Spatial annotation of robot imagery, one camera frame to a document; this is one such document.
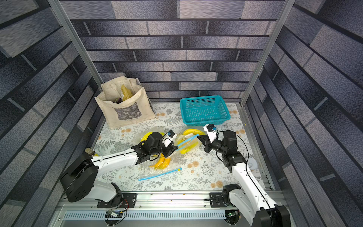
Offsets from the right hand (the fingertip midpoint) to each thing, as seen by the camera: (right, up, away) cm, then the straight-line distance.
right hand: (198, 135), depth 78 cm
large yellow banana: (-2, +1, +10) cm, 10 cm away
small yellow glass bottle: (-62, -9, -1) cm, 62 cm away
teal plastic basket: (+5, +15, +36) cm, 39 cm away
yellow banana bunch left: (-33, -2, +11) cm, 35 cm away
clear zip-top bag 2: (-22, -19, +5) cm, 30 cm away
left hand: (-13, -6, +5) cm, 15 cm away
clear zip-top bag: (-7, -17, +12) cm, 22 cm away
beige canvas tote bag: (-45, +19, +5) cm, 49 cm away
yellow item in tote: (-48, +27, +17) cm, 58 cm away
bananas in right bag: (-6, -8, +3) cm, 10 cm away
